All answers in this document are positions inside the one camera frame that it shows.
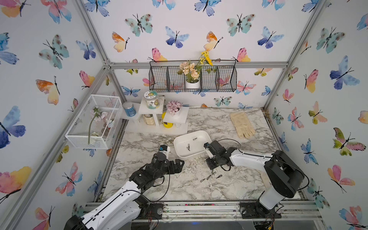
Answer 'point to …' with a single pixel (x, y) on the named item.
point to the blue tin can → (130, 109)
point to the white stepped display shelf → (136, 125)
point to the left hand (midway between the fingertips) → (179, 162)
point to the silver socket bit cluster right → (221, 175)
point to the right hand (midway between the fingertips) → (209, 161)
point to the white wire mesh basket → (96, 126)
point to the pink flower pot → (174, 107)
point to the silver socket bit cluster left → (202, 180)
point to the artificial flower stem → (95, 112)
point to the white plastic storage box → (190, 145)
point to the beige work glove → (243, 127)
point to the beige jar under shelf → (149, 119)
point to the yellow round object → (166, 124)
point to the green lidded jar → (152, 100)
